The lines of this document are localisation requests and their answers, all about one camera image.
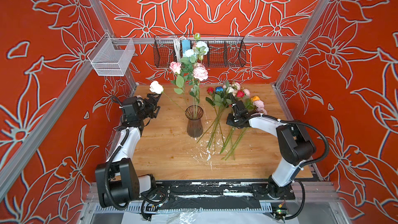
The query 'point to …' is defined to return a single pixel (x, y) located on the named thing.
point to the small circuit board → (279, 213)
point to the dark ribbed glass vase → (194, 113)
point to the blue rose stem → (219, 88)
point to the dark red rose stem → (240, 94)
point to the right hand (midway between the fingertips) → (226, 119)
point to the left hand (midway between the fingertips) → (160, 98)
